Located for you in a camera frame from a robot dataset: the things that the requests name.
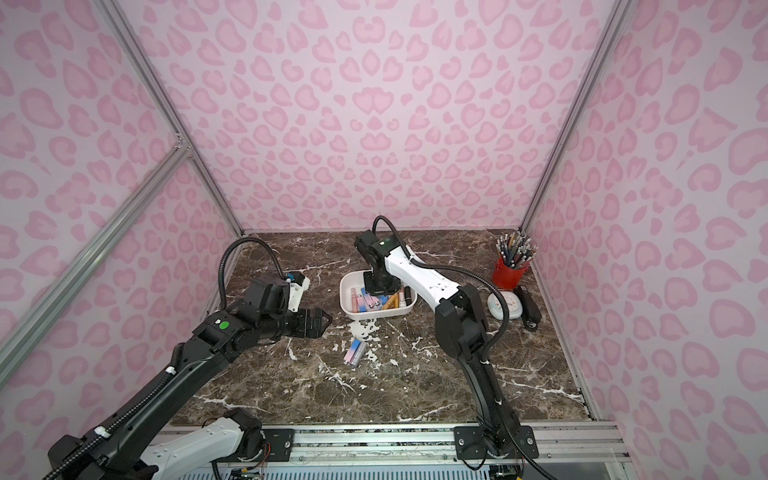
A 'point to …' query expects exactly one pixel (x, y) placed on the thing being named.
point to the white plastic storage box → (355, 280)
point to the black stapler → (530, 309)
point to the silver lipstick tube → (359, 353)
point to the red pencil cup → (506, 278)
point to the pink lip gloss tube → (354, 301)
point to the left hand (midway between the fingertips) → (319, 316)
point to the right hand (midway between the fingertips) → (380, 292)
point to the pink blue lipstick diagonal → (381, 300)
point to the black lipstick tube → (407, 295)
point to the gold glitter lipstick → (393, 302)
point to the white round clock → (513, 304)
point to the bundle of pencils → (516, 248)
